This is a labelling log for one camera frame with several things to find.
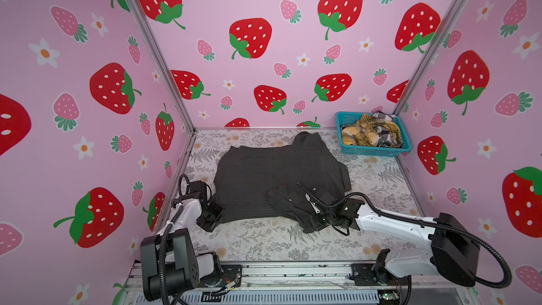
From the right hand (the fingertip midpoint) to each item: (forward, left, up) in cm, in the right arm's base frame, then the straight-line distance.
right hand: (310, 218), depth 83 cm
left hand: (-3, +37, -3) cm, 37 cm away
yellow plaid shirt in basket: (+45, -24, +6) cm, 52 cm away
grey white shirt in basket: (+41, -34, +8) cm, 54 cm away
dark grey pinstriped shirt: (+17, +16, -3) cm, 24 cm away
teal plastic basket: (+60, -21, +3) cm, 64 cm away
